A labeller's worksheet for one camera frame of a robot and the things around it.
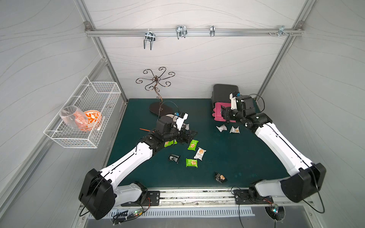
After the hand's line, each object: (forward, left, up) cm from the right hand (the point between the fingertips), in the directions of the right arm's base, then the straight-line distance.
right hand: (225, 109), depth 79 cm
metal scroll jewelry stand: (+20, +45, -24) cm, 54 cm away
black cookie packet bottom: (-30, +2, -24) cm, 39 cm away
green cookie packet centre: (-10, +17, -25) cm, 32 cm away
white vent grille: (-47, +22, -26) cm, 58 cm away
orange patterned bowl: (-15, +65, +8) cm, 67 cm away
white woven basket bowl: (-13, +27, +8) cm, 31 cm away
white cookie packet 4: (-16, +13, -25) cm, 33 cm away
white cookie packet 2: (+3, -3, -24) cm, 24 cm away
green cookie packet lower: (-23, +18, -24) cm, 38 cm away
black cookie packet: (-20, +29, -24) cm, 43 cm away
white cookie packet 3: (+2, -12, -24) cm, 27 cm away
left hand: (-13, +18, -3) cm, 22 cm away
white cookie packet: (+4, +22, -25) cm, 33 cm away
